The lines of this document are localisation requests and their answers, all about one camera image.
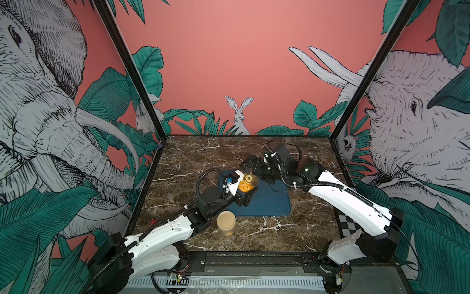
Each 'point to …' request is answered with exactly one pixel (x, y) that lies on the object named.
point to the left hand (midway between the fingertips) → (250, 178)
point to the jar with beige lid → (226, 221)
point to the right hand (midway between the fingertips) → (245, 166)
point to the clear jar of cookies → (249, 182)
